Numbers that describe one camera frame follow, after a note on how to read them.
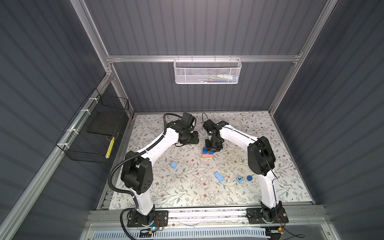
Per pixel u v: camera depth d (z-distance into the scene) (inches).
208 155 37.1
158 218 28.5
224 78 35.9
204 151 35.2
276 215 24.7
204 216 29.7
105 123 30.4
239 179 33.3
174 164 35.7
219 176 34.2
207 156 37.4
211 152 36.5
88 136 28.4
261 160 22.4
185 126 26.6
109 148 26.8
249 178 33.9
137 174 18.6
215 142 31.7
